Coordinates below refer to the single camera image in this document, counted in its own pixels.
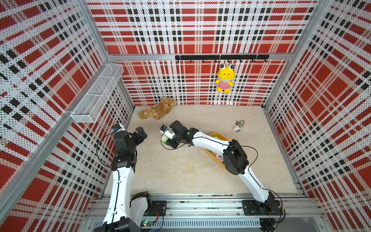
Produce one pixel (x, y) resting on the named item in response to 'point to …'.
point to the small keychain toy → (238, 124)
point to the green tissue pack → (164, 138)
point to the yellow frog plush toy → (225, 75)
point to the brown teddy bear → (166, 104)
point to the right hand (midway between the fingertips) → (171, 139)
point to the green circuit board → (145, 223)
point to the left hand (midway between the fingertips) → (139, 131)
